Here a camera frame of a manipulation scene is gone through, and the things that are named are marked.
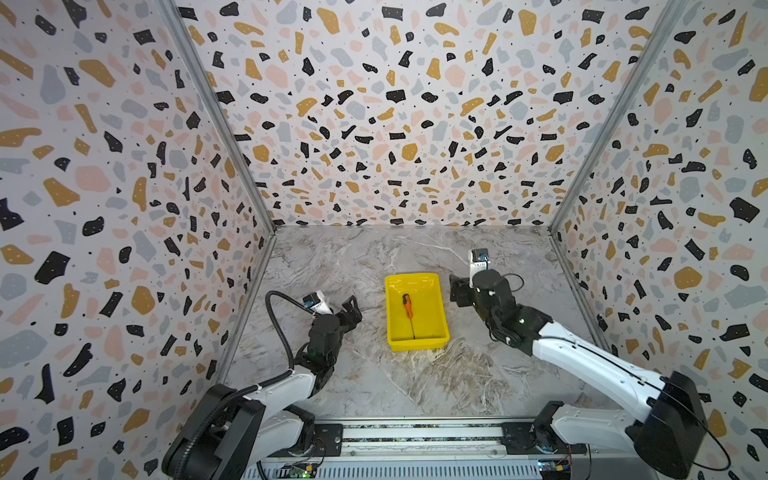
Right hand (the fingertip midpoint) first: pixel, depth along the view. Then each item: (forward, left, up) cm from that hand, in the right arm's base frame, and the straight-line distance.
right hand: (464, 276), depth 80 cm
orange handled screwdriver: (+5, +16, -19) cm, 25 cm away
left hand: (-2, +32, -10) cm, 34 cm away
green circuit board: (-42, +40, -22) cm, 62 cm away
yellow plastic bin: (-2, +8, -21) cm, 23 cm away
